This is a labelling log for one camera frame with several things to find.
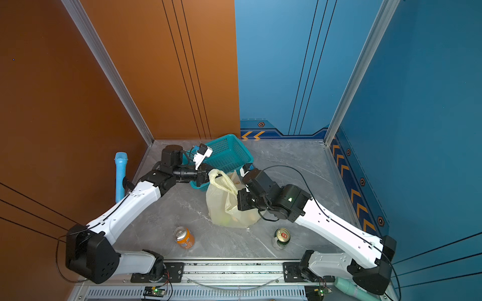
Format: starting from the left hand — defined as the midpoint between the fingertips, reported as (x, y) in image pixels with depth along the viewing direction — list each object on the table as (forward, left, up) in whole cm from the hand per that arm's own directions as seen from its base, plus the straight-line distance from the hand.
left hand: (221, 171), depth 73 cm
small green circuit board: (-37, +23, -27) cm, 51 cm away
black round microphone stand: (0, +43, -12) cm, 45 cm away
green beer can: (-19, -24, -16) cm, 34 cm away
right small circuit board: (-36, -37, -27) cm, 58 cm away
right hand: (-11, -7, -1) cm, 13 cm away
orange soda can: (-20, +14, -16) cm, 30 cm away
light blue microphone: (+7, +44, -1) cm, 44 cm away
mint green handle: (-35, -48, -22) cm, 64 cm away
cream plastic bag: (-8, 0, -10) cm, 13 cm away
